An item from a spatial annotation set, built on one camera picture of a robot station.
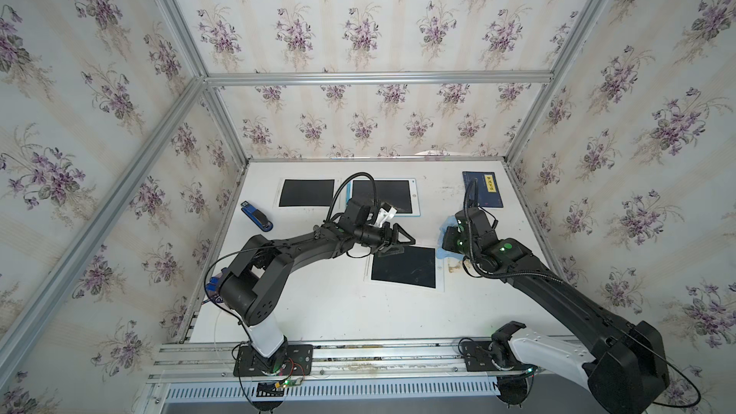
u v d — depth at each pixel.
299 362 0.73
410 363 0.73
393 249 0.73
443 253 0.75
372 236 0.75
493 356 0.72
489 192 1.10
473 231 0.60
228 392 0.69
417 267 0.91
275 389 0.71
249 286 0.46
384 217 0.80
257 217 0.99
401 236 0.76
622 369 0.38
